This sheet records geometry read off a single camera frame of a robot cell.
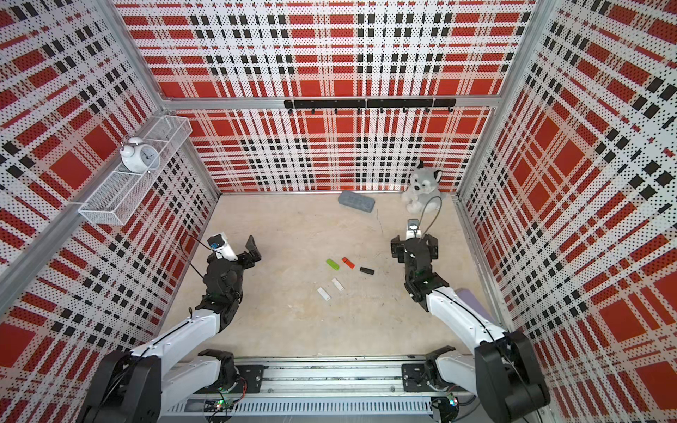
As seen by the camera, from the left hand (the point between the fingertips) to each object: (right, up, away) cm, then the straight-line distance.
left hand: (243, 240), depth 85 cm
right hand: (+57, +1, +1) cm, 57 cm away
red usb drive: (+34, -9, +14) cm, 38 cm away
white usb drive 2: (+25, -19, +6) cm, 32 cm away
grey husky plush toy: (+64, +17, +20) cm, 69 cm away
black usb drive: (+41, -12, +13) cm, 45 cm away
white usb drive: (+31, -17, +8) cm, 36 cm away
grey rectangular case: (+37, +15, +31) cm, 51 cm away
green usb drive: (+28, -11, +15) cm, 33 cm away
